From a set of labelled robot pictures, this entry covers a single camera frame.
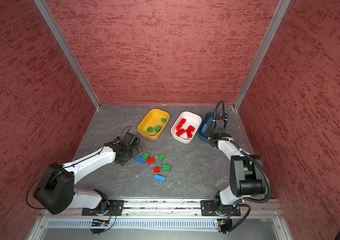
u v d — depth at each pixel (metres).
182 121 1.09
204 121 1.05
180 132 1.03
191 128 1.07
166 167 0.85
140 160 0.90
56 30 0.79
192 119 1.10
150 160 0.90
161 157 0.90
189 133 1.01
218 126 0.71
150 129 1.03
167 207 0.76
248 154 0.47
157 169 0.86
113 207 0.74
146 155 0.90
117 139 0.80
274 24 0.77
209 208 0.74
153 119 1.10
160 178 0.82
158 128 1.03
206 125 1.05
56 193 0.42
